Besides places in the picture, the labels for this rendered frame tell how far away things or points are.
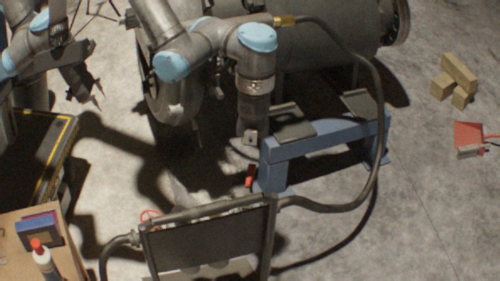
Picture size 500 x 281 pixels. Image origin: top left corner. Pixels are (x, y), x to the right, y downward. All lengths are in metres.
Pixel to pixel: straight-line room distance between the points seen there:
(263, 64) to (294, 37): 0.65
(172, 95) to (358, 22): 0.74
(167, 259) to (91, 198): 0.78
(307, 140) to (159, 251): 0.83
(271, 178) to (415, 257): 0.71
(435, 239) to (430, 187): 0.32
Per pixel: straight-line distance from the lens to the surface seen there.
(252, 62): 1.32
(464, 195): 2.45
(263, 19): 1.70
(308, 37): 1.99
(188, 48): 1.28
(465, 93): 3.00
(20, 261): 1.51
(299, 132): 2.11
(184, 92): 1.80
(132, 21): 2.14
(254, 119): 1.43
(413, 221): 2.24
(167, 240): 1.49
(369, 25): 2.12
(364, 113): 2.25
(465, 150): 2.61
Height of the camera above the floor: 1.61
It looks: 41 degrees down
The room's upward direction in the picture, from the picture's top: 3 degrees clockwise
